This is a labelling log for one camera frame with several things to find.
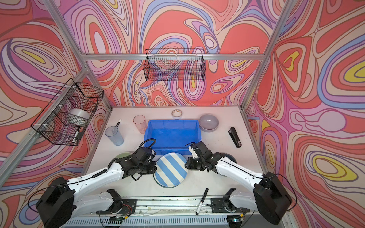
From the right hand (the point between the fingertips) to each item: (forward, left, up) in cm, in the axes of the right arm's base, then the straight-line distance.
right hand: (187, 169), depth 81 cm
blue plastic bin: (+27, +10, -6) cm, 29 cm away
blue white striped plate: (+1, +9, -1) cm, 9 cm away
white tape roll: (+18, +54, +29) cm, 64 cm away
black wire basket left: (+19, +63, +26) cm, 71 cm away
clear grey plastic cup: (+26, +50, +2) cm, 56 cm away
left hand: (+1, +17, -1) cm, 17 cm away
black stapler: (+24, -35, -4) cm, 42 cm away
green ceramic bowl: (+10, +40, +1) cm, 41 cm away
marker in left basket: (+12, +57, +21) cm, 62 cm away
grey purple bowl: (+35, -18, -2) cm, 39 cm away
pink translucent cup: (+31, +31, +8) cm, 44 cm away
